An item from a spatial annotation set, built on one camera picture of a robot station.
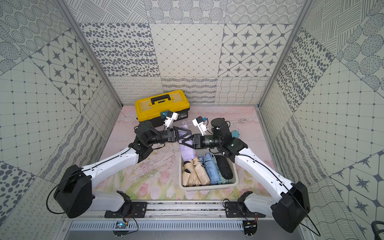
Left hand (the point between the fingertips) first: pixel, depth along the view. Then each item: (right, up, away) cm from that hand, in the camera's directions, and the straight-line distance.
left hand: (190, 131), depth 65 cm
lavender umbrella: (-1, -9, 0) cm, 9 cm away
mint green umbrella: (+17, -27, +12) cm, 34 cm away
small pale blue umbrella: (+11, -20, +12) cm, 26 cm away
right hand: (-2, -6, +4) cm, 8 cm away
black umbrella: (+18, -20, +14) cm, 31 cm away
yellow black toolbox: (-28, +12, +32) cm, 44 cm away
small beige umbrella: (+5, -22, +11) cm, 25 cm away
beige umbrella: (-1, -24, +8) cm, 25 cm away
